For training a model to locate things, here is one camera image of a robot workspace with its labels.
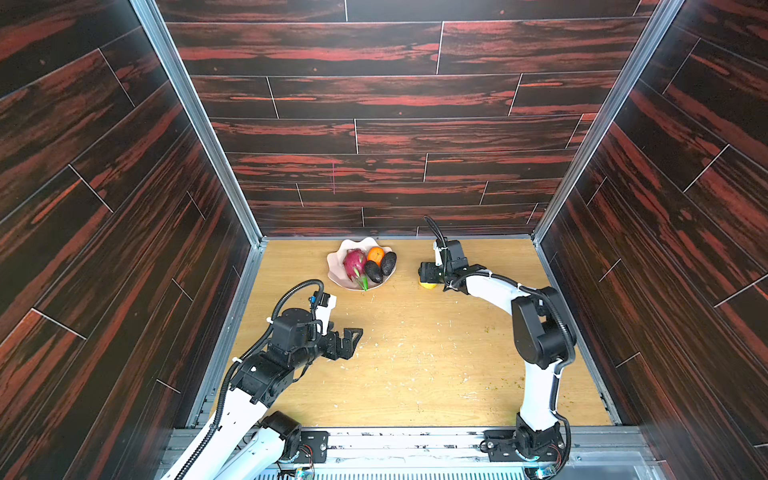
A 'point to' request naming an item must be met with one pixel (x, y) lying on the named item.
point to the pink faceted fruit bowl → (337, 272)
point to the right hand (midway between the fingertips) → (435, 267)
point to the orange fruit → (376, 254)
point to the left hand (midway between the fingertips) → (349, 328)
